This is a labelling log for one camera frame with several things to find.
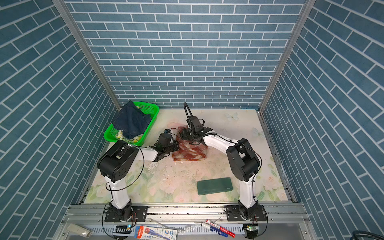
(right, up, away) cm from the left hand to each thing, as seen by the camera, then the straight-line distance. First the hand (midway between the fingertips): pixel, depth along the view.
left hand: (180, 143), depth 100 cm
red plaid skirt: (+5, -4, -6) cm, 9 cm away
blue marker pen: (+20, -36, -31) cm, 51 cm away
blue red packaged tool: (-10, -37, -32) cm, 50 cm away
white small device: (-43, -34, -33) cm, 64 cm away
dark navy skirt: (-34, +16, 0) cm, 37 cm away
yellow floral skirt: (-31, +3, -1) cm, 31 cm away
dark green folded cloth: (+21, -22, -17) cm, 35 cm away
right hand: (+1, +8, -7) cm, 10 cm away
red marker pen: (+23, -36, -31) cm, 52 cm away
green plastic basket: (-30, +25, +16) cm, 42 cm away
